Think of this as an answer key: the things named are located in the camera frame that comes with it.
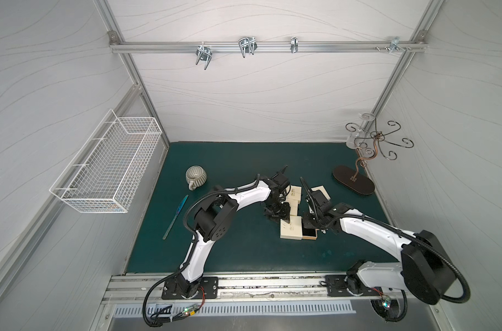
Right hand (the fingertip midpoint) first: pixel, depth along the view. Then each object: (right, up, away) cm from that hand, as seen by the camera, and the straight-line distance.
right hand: (306, 218), depth 87 cm
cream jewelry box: (-5, +4, +3) cm, 7 cm away
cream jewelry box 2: (-4, +10, +8) cm, 13 cm away
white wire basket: (-73, +20, -19) cm, 78 cm away
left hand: (-9, -2, 0) cm, 9 cm away
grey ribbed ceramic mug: (-53, +17, +16) cm, 58 cm away
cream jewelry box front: (-6, -4, -2) cm, 8 cm away
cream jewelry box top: (+11, +11, +10) cm, 18 cm away
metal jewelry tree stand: (+23, +34, -7) cm, 42 cm away
